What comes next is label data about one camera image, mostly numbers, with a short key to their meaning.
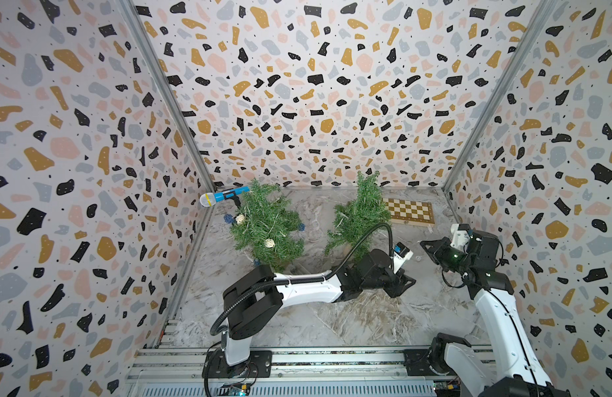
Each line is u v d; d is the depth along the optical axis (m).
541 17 0.72
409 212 1.10
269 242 0.73
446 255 0.69
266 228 0.72
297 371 0.73
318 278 0.55
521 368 0.41
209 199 0.89
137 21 0.71
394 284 0.68
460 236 0.72
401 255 0.66
